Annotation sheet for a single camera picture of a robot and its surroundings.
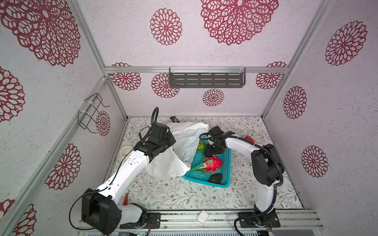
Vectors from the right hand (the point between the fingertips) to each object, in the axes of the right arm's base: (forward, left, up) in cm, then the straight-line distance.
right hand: (207, 150), depth 96 cm
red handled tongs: (-31, +46, -3) cm, 56 cm away
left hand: (-4, +20, +18) cm, 27 cm away
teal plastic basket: (-11, -11, -5) cm, 17 cm away
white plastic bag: (-18, +16, +22) cm, 33 cm away
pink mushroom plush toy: (+10, -28, +1) cm, 30 cm away
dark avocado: (-19, -4, +1) cm, 19 cm away
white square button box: (-37, +4, -4) cm, 38 cm away
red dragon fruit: (-12, -1, +3) cm, 13 cm away
